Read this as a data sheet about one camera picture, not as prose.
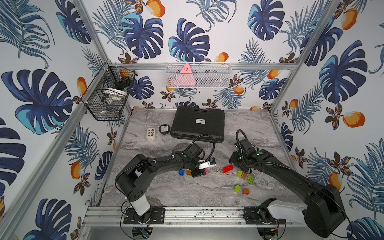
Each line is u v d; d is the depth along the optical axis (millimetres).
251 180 856
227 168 880
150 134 1030
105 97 913
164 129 1067
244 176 857
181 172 876
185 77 899
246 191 814
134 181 457
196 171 770
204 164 768
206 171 847
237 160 741
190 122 1041
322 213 396
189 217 763
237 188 817
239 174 858
